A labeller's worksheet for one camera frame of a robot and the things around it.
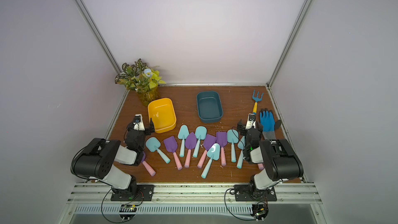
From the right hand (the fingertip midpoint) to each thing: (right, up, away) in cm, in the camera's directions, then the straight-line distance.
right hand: (252, 118), depth 89 cm
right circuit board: (-3, -41, -19) cm, 45 cm away
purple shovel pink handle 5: (-18, -13, +1) cm, 22 cm away
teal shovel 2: (-41, -10, +5) cm, 43 cm away
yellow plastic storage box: (-58, +3, +14) cm, 59 cm away
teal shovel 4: (-23, -19, -4) cm, 30 cm away
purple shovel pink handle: (-56, -26, -10) cm, 63 cm away
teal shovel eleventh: (-7, -16, -2) cm, 17 cm away
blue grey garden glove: (+13, -4, +8) cm, 16 cm away
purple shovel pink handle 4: (-26, -14, +1) cm, 29 cm away
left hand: (-64, 0, 0) cm, 64 cm away
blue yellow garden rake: (+11, +11, +22) cm, 27 cm away
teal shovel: (-58, -15, -1) cm, 60 cm away
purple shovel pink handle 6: (+1, -24, -10) cm, 26 cm away
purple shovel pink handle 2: (-48, -16, 0) cm, 51 cm away
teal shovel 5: (-11, -12, +3) cm, 17 cm away
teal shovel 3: (-31, -10, +4) cm, 33 cm away
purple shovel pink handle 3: (-36, -14, +1) cm, 39 cm away
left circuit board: (-65, -43, -17) cm, 80 cm away
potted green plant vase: (-69, +24, +8) cm, 73 cm away
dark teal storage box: (-24, +5, +16) cm, 29 cm away
